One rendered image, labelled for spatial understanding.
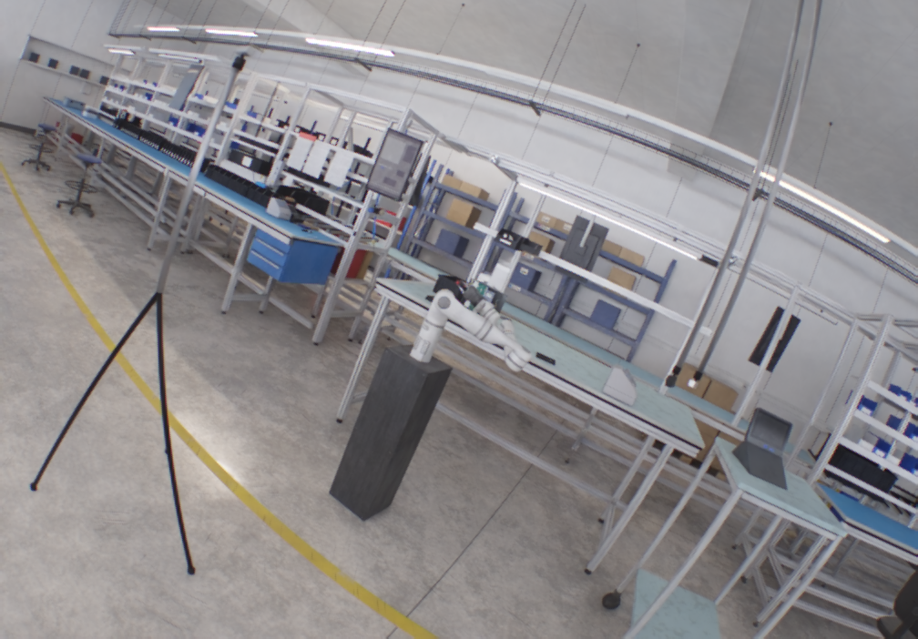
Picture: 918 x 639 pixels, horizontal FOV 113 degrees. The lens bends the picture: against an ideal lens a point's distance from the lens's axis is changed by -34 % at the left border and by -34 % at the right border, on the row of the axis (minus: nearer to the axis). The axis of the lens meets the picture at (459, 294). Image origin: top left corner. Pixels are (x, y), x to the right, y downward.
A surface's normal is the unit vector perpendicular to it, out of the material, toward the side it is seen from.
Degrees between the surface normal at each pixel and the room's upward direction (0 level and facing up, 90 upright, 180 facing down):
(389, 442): 90
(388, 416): 90
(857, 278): 90
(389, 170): 101
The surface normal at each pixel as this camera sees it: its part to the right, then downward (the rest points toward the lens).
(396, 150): -0.07, 0.32
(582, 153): -0.38, -0.02
